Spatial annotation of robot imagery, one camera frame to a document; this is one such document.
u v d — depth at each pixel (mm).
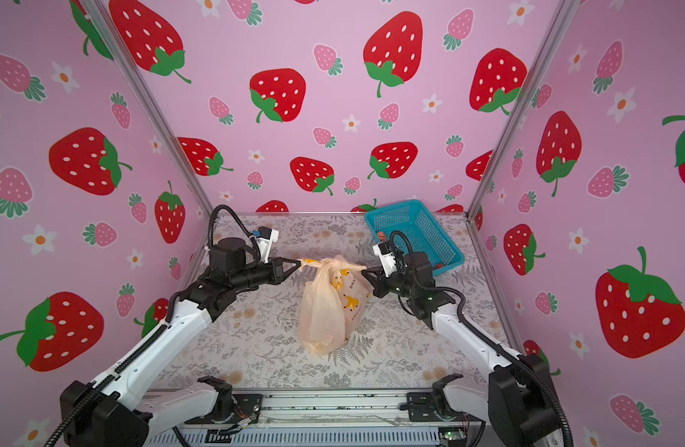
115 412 375
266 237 674
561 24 701
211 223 564
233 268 586
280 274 651
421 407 734
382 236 1093
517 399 404
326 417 731
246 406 736
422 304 612
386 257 712
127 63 764
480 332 485
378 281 745
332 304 715
